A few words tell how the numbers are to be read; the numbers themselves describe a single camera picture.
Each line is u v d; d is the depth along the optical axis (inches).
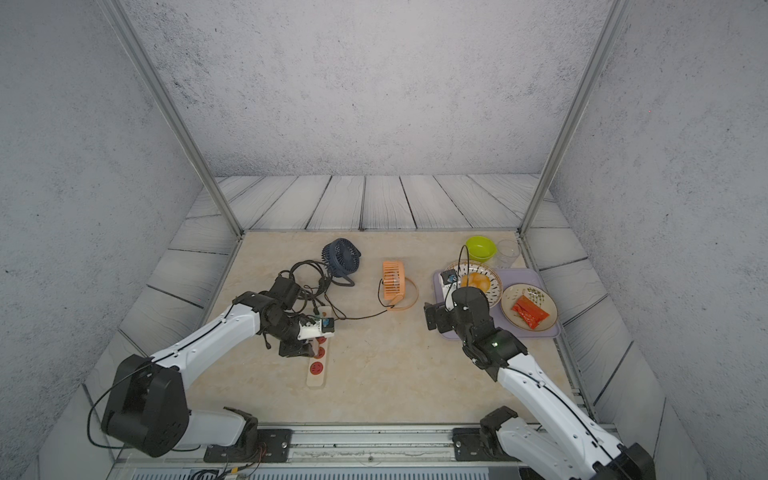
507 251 42.4
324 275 41.0
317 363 33.3
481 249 45.1
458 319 24.0
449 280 26.3
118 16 27.6
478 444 28.6
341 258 39.6
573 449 16.0
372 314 38.2
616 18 27.8
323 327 29.1
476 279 40.0
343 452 28.6
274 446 28.8
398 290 36.0
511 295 38.8
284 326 27.9
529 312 37.0
